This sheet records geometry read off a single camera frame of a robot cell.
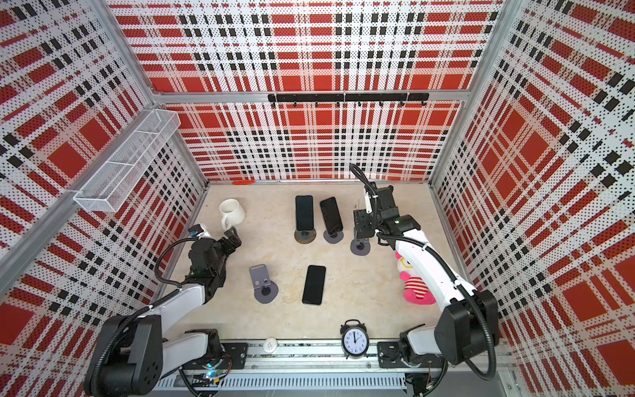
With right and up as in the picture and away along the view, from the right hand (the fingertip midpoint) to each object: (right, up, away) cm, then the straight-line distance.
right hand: (369, 214), depth 83 cm
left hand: (-50, -7, +6) cm, 51 cm away
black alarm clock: (-6, -38, -8) cm, 40 cm away
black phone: (-19, -26, +6) cm, 33 cm away
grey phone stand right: (-1, -14, +15) cm, 20 cm away
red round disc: (-59, +15, +45) cm, 76 cm away
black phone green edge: (-23, 0, +12) cm, 26 cm away
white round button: (-32, -40, -8) cm, 52 cm away
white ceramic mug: (-54, 0, +19) cm, 57 cm away
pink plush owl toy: (+15, -26, -2) cm, 30 cm away
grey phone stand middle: (-12, -11, +18) cm, 24 cm away
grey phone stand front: (-36, -27, +3) cm, 45 cm away
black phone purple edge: (-13, -1, +12) cm, 18 cm away
